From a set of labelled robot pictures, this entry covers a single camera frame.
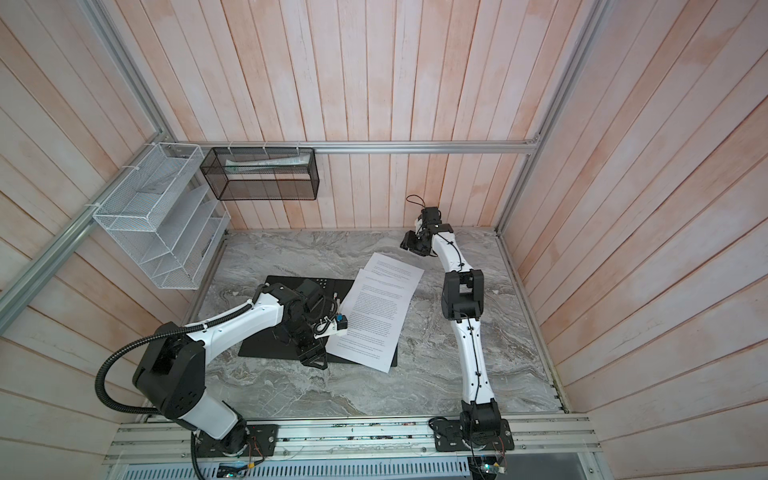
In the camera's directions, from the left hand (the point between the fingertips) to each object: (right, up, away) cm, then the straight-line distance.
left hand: (317, 361), depth 80 cm
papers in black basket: (-9, +58, +10) cm, 59 cm away
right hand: (+27, +34, +32) cm, 54 cm away
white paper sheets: (+23, +24, +28) cm, 43 cm away
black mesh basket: (-25, +59, +24) cm, 68 cm away
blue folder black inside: (-5, +11, -21) cm, 24 cm away
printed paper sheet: (+15, +11, +18) cm, 26 cm away
